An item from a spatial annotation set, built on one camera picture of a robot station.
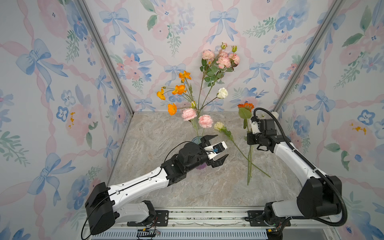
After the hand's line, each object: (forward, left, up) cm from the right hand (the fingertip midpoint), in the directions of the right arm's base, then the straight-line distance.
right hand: (249, 134), depth 88 cm
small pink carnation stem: (-4, +27, +16) cm, 32 cm away
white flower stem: (+28, -29, -11) cm, 42 cm away
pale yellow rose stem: (+16, +14, -13) cm, 25 cm away
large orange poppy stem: (+1, +43, +20) cm, 47 cm away
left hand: (-16, +20, +15) cm, 30 cm away
